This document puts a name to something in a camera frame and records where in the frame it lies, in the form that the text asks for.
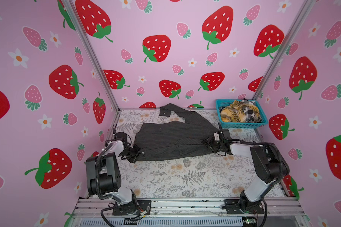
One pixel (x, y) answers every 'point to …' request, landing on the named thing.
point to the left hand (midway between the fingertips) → (144, 154)
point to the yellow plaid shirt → (236, 112)
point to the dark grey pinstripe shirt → (157, 140)
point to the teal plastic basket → (226, 125)
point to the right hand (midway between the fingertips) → (202, 142)
